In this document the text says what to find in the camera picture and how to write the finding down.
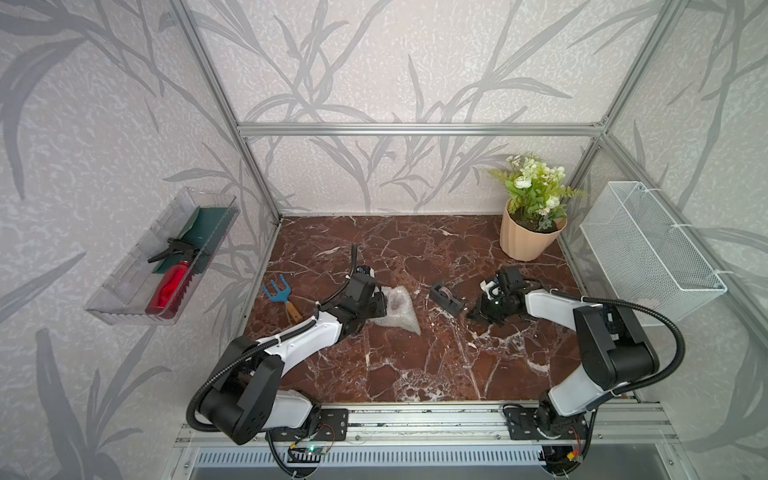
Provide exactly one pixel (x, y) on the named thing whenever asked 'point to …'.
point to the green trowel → (202, 238)
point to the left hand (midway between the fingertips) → (385, 301)
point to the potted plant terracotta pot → (524, 244)
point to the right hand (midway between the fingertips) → (467, 313)
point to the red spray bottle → (173, 281)
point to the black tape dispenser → (444, 299)
